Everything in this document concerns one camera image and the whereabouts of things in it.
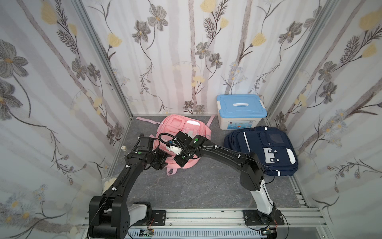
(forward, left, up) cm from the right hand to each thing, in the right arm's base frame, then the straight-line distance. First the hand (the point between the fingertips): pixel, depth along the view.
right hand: (178, 157), depth 81 cm
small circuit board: (-34, +14, -12) cm, 39 cm away
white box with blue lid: (+35, -39, +1) cm, 53 cm away
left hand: (+1, +3, -1) cm, 4 cm away
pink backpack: (+30, +8, -9) cm, 32 cm away
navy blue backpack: (+10, -62, -8) cm, 63 cm away
